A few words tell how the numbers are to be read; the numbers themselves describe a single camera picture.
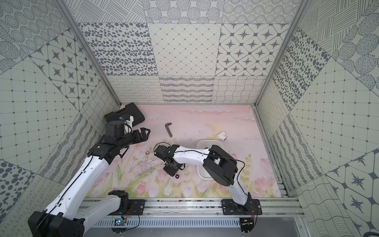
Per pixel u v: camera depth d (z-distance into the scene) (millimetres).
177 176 838
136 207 735
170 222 701
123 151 651
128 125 614
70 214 395
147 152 932
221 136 998
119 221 716
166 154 655
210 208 760
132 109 1115
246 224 720
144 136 700
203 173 816
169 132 1039
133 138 681
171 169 755
